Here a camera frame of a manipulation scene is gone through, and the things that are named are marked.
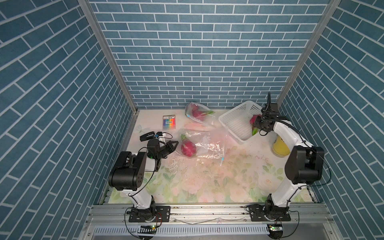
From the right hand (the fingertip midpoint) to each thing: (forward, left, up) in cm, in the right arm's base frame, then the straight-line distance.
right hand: (258, 123), depth 94 cm
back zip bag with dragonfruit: (+11, +40, -4) cm, 42 cm away
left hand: (-14, +48, -6) cm, 50 cm away
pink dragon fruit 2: (+2, 0, -8) cm, 8 cm away
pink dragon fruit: (-18, +43, -6) cm, 47 cm away
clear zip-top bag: (-16, +36, -3) cm, 39 cm away
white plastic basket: (+12, +10, -12) cm, 20 cm away
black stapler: (-8, +73, -11) cm, 74 cm away
